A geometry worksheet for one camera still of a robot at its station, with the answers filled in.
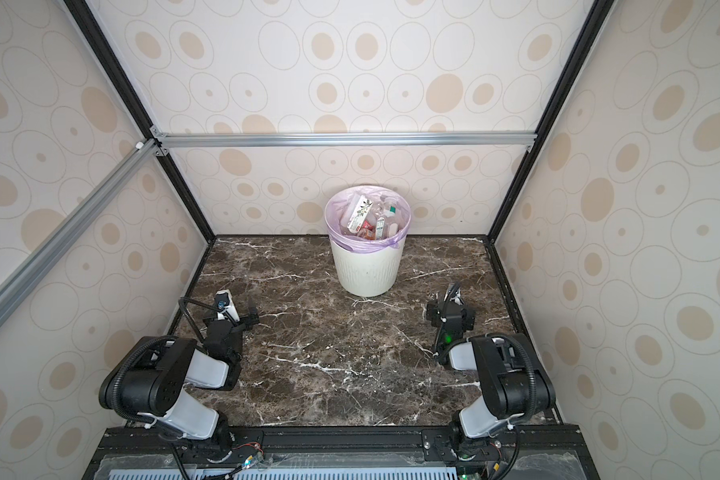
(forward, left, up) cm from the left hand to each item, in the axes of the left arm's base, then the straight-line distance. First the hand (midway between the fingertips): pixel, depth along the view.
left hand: (241, 294), depth 89 cm
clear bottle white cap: (+20, -44, +11) cm, 49 cm away
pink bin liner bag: (+7, -33, +15) cm, 37 cm away
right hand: (+2, -65, -6) cm, 65 cm away
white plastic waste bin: (+6, -38, +2) cm, 38 cm away
